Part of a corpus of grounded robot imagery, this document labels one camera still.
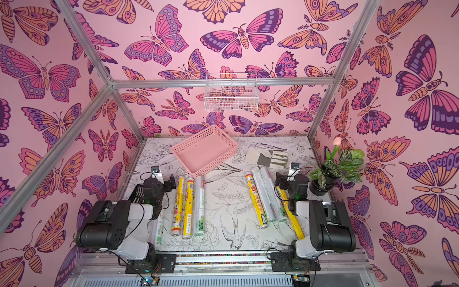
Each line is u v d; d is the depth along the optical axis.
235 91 0.95
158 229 0.79
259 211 0.85
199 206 0.86
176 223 0.81
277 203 0.87
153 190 0.73
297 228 0.80
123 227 0.51
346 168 0.73
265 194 0.90
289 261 0.67
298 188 0.71
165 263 0.73
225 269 0.73
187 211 0.86
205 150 1.13
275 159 1.07
